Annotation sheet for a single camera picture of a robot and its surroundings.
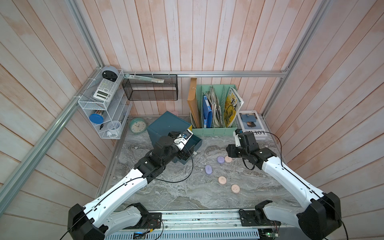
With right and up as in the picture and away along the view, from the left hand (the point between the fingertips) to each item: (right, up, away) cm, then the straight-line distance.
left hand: (185, 140), depth 73 cm
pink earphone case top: (+27, -14, +21) cm, 37 cm away
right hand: (+25, -5, +11) cm, 28 cm away
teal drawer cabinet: (-10, +9, +16) cm, 21 cm away
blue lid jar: (-47, +11, +4) cm, 48 cm away
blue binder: (+14, +15, +22) cm, 30 cm away
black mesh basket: (-25, +36, +33) cm, 55 cm away
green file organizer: (+11, +32, +27) cm, 44 cm away
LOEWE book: (+49, +10, +38) cm, 63 cm away
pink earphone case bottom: (+28, -28, +9) cm, 40 cm away
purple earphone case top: (+22, -14, +22) cm, 34 cm away
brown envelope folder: (+4, +22, +13) cm, 26 cm away
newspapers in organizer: (+21, +16, +25) cm, 36 cm away
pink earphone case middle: (+21, -24, +13) cm, 35 cm away
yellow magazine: (+32, +24, +28) cm, 49 cm away
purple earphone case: (+14, -19, +15) cm, 28 cm away
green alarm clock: (-35, +8, +31) cm, 47 cm away
